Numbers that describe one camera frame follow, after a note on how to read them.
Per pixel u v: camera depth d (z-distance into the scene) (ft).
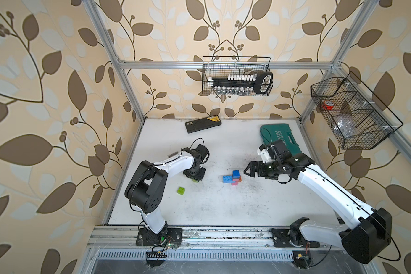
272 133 3.55
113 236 2.53
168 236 2.42
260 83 2.75
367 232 1.24
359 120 2.37
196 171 2.53
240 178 2.85
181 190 2.85
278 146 2.00
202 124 3.87
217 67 2.99
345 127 2.29
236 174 2.71
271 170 2.14
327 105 2.65
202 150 2.52
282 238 2.42
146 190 1.54
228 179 2.84
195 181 2.73
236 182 2.88
